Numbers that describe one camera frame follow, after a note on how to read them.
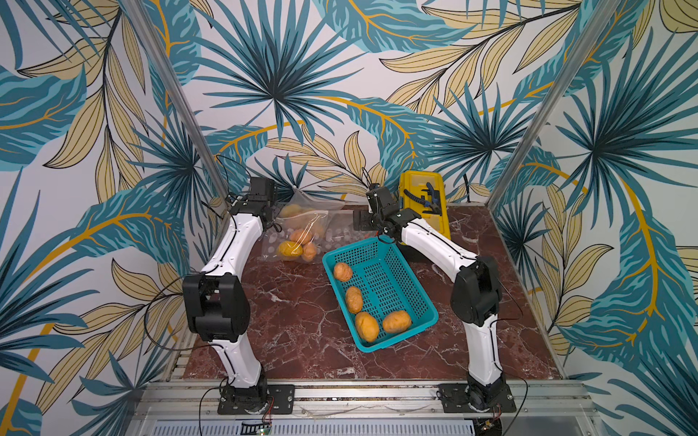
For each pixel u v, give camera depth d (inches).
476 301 20.9
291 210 43.0
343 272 36.2
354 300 34.4
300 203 46.0
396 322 32.2
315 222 37.3
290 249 36.4
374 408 28.8
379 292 37.0
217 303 18.5
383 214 28.2
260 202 26.7
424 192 39.7
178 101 33.1
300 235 37.2
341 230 43.1
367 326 32.0
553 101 33.6
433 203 37.4
